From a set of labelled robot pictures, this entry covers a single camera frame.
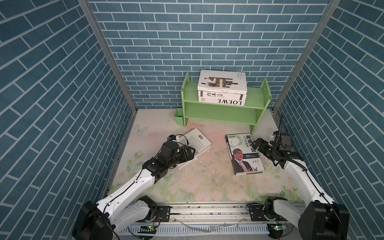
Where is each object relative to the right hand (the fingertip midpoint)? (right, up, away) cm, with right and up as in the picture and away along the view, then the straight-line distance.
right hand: (258, 144), depth 85 cm
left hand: (-39, -3, -6) cm, 39 cm away
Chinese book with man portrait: (-6, -8, +6) cm, 11 cm away
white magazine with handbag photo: (-36, +1, +14) cm, 38 cm away
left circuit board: (-59, -40, -13) cm, 72 cm away
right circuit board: (+3, -40, -13) cm, 42 cm away
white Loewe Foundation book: (-21, +26, -2) cm, 34 cm away
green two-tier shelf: (+2, +26, +6) cm, 27 cm away
